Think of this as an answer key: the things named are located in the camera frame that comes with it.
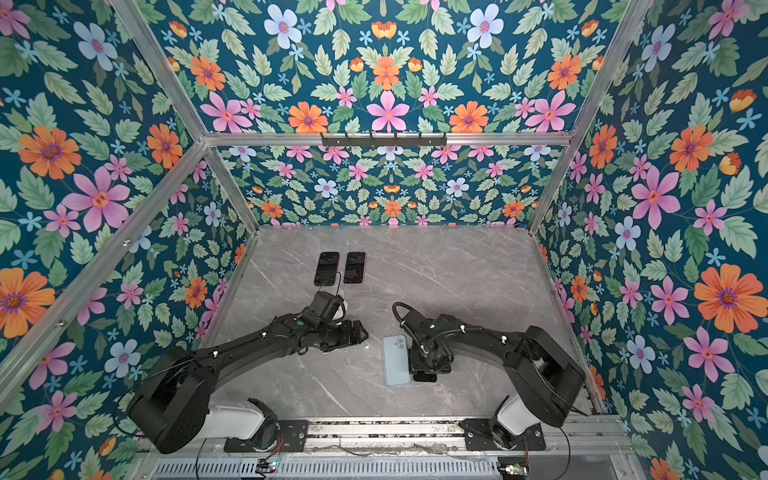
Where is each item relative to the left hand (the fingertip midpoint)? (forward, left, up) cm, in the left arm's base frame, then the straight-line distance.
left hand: (363, 333), depth 84 cm
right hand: (-9, -15, -7) cm, 19 cm away
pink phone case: (+27, +4, -5) cm, 28 cm away
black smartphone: (-12, -16, -4) cm, 20 cm away
